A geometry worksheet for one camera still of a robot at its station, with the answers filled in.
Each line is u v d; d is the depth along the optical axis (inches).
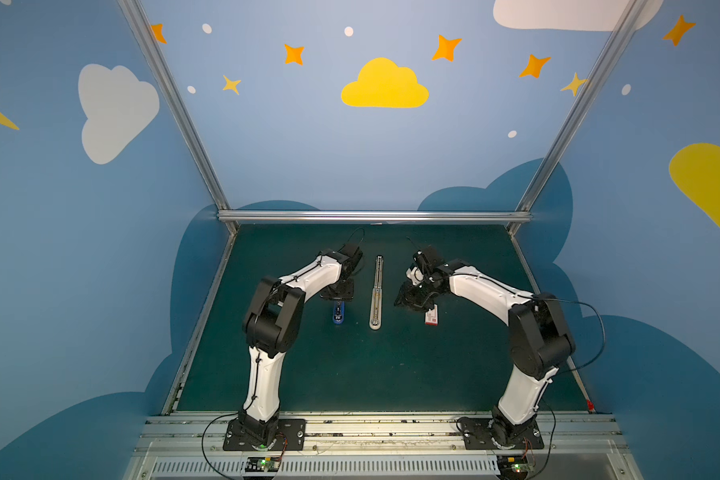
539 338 19.3
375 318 37.2
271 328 21.0
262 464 28.0
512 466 28.1
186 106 34.1
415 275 33.1
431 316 37.7
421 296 31.5
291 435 29.6
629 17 27.6
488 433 29.3
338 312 37.6
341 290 33.0
